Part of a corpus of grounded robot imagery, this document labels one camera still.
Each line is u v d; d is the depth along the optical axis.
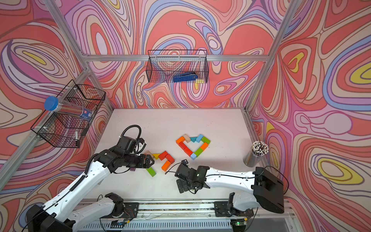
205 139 0.99
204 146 0.98
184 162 0.73
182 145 0.96
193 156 0.91
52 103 0.62
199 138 0.99
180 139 0.99
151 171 0.86
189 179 0.59
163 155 0.91
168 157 0.91
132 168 0.86
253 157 0.79
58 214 0.39
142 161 0.67
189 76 0.90
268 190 0.42
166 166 0.88
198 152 0.95
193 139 0.99
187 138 0.99
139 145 0.64
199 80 0.84
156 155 0.90
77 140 0.72
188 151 0.94
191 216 0.72
